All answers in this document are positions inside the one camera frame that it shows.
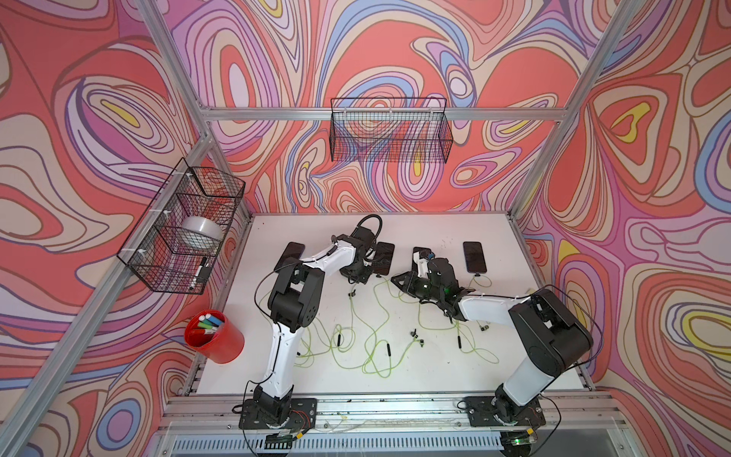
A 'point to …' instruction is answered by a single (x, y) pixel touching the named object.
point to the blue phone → (474, 257)
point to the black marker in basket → (202, 271)
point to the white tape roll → (205, 226)
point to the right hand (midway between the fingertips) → (393, 286)
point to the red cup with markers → (214, 337)
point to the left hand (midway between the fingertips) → (363, 279)
